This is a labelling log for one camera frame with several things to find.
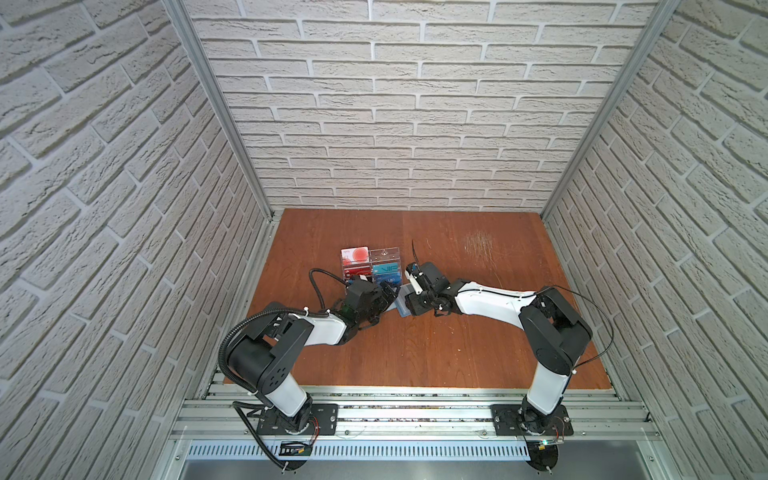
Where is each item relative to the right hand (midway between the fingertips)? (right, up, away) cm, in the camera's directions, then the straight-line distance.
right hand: (414, 297), depth 93 cm
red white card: (-19, +13, +3) cm, 23 cm away
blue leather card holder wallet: (-4, -2, 0) cm, 5 cm away
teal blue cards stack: (-8, +8, +5) cm, 12 cm away
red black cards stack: (-19, +8, +3) cm, 21 cm away
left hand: (-5, +2, -2) cm, 6 cm away
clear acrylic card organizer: (-11, +13, +6) cm, 18 cm away
